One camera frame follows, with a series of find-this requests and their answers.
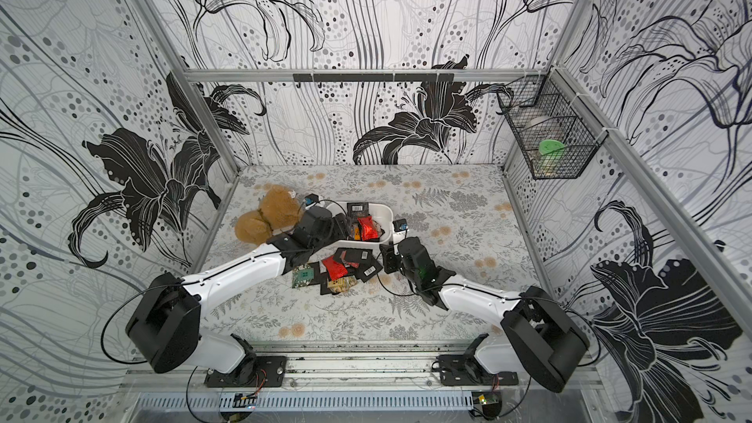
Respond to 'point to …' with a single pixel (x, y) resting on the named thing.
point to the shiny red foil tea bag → (368, 229)
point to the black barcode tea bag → (357, 210)
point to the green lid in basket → (549, 145)
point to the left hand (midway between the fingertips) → (348, 229)
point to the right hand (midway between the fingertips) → (388, 242)
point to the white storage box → (381, 212)
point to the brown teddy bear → (278, 209)
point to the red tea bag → (334, 269)
